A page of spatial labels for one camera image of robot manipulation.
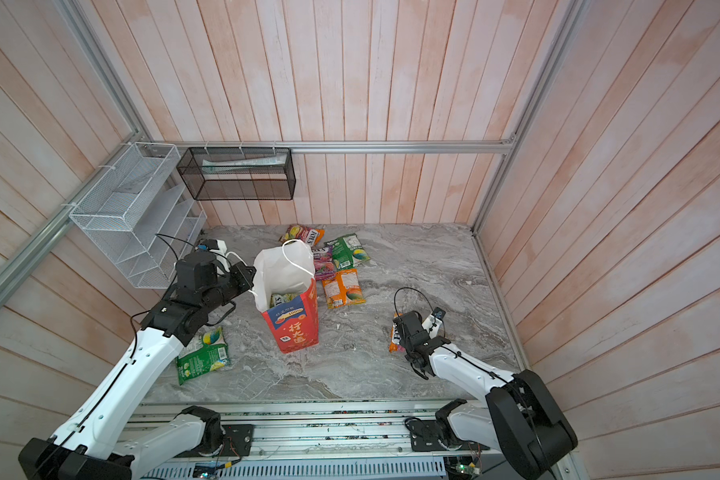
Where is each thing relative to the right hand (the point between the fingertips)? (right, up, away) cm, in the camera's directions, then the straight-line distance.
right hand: (415, 335), depth 91 cm
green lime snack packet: (-61, -5, -5) cm, 61 cm away
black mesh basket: (-60, +54, +13) cm, 82 cm away
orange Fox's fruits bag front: (-7, -1, -4) cm, 8 cm away
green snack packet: (-22, +26, +20) cm, 39 cm away
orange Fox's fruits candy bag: (-41, +35, +24) cm, 59 cm away
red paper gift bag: (-42, +13, +5) cm, 44 cm away
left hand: (-44, +20, -16) cm, 51 cm away
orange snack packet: (-23, +13, +9) cm, 28 cm away
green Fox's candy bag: (-42, +11, +2) cm, 44 cm away
